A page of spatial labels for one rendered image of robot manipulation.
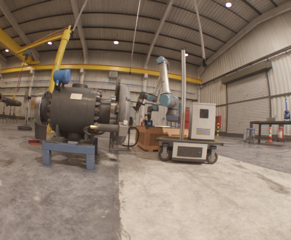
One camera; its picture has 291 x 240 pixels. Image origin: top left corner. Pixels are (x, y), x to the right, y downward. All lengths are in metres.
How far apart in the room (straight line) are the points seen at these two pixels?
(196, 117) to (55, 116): 1.72
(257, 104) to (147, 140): 8.34
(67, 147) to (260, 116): 9.47
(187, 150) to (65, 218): 1.53
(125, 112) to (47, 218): 1.11
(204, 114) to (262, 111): 7.82
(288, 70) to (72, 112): 9.46
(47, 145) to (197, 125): 1.79
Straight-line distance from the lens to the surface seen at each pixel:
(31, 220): 0.78
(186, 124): 5.37
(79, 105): 1.44
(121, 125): 1.25
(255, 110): 9.76
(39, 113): 1.68
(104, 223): 0.72
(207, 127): 1.88
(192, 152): 1.80
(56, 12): 11.86
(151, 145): 2.51
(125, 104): 1.35
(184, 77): 2.08
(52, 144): 1.42
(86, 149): 1.33
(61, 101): 1.50
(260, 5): 11.10
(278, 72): 9.45
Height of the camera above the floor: 0.49
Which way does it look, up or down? 2 degrees up
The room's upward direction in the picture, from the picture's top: 4 degrees clockwise
